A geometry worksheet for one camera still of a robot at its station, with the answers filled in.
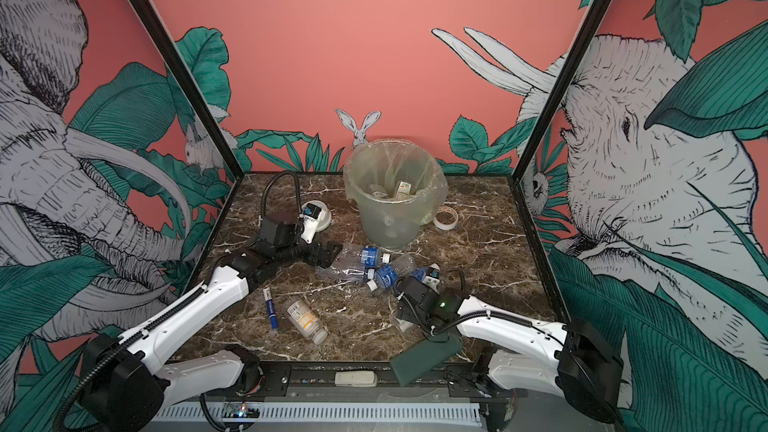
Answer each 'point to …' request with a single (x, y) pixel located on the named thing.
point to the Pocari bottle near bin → (371, 256)
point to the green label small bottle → (406, 326)
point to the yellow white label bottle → (403, 190)
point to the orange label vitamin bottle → (305, 320)
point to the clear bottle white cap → (388, 274)
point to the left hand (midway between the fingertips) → (329, 237)
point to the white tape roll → (445, 227)
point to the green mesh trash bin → (372, 172)
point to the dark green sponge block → (422, 357)
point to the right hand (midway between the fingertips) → (403, 310)
